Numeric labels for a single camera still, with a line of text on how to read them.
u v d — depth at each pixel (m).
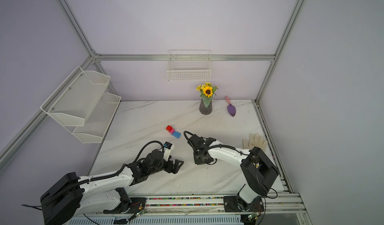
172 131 0.98
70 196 0.41
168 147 0.73
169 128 0.98
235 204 0.74
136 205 0.73
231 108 1.15
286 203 0.75
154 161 0.64
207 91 0.95
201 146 0.64
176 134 0.98
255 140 0.98
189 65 0.94
